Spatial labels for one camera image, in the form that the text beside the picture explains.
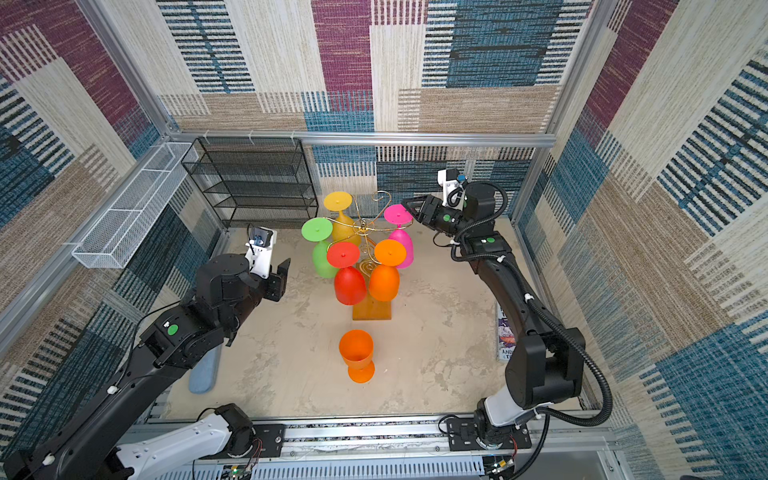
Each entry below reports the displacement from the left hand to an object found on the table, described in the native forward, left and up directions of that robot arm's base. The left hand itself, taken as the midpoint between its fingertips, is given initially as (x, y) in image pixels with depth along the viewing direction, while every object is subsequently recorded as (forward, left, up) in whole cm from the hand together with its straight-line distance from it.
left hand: (276, 253), depth 65 cm
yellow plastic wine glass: (+16, -12, -10) cm, 23 cm away
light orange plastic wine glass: (+1, -23, -11) cm, 26 cm away
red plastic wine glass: (0, -15, -12) cm, 19 cm away
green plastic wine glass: (+9, -8, -2) cm, 12 cm away
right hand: (+14, -28, 0) cm, 32 cm away
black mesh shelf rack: (+48, +23, -18) cm, 56 cm away
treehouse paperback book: (-5, -58, -34) cm, 68 cm away
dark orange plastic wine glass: (-11, -16, -26) cm, 32 cm away
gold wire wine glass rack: (+5, -19, -34) cm, 39 cm away
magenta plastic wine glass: (+13, -27, -2) cm, 30 cm away
